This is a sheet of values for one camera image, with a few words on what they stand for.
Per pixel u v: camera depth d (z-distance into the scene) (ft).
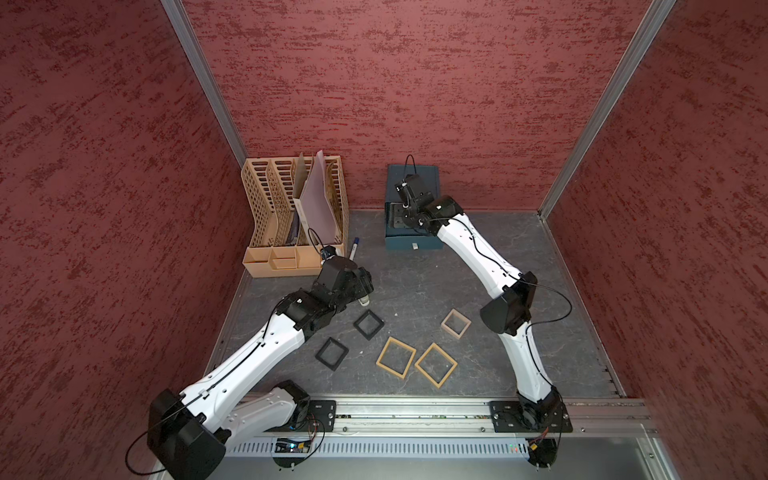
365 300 3.08
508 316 1.79
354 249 3.54
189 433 1.21
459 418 2.50
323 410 2.48
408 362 2.67
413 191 2.14
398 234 2.86
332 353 2.80
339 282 1.84
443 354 2.75
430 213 2.00
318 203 2.98
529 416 2.11
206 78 2.68
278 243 3.67
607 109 2.93
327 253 2.24
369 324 3.01
